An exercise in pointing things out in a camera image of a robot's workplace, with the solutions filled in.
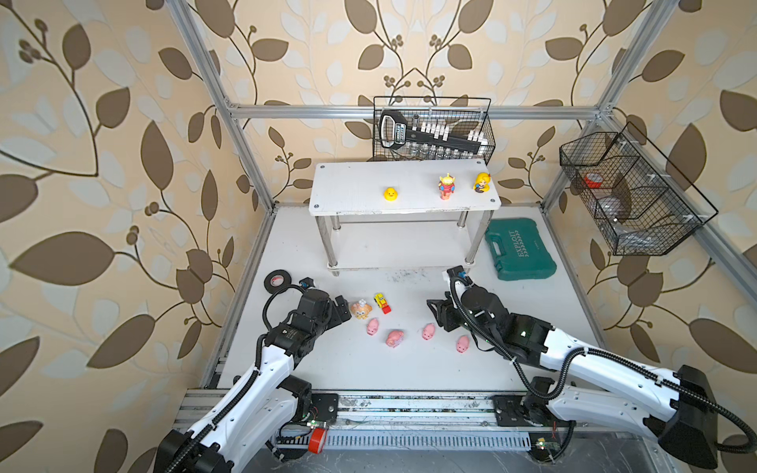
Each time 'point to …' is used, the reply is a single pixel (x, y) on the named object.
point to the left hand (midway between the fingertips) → (332, 305)
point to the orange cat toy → (361, 309)
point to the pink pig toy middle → (429, 332)
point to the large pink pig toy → (394, 338)
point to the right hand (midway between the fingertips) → (435, 298)
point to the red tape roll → (593, 179)
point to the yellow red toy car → (380, 301)
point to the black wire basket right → (641, 203)
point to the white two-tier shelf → (401, 213)
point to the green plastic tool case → (518, 248)
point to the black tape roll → (277, 280)
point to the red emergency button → (316, 439)
